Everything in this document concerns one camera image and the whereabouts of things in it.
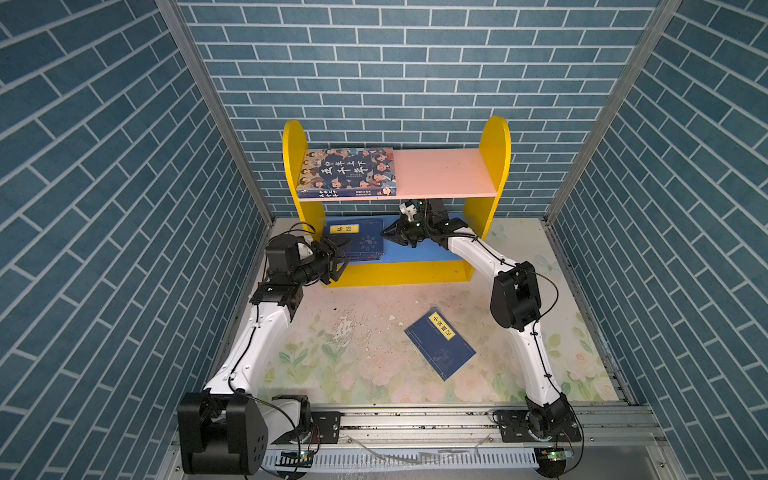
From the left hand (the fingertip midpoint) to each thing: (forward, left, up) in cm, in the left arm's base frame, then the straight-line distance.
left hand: (352, 246), depth 76 cm
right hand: (+14, -6, -9) cm, 17 cm away
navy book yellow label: (+14, -2, -11) cm, 18 cm away
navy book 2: (-14, -25, -28) cm, 40 cm away
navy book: (+7, -2, -12) cm, 14 cm away
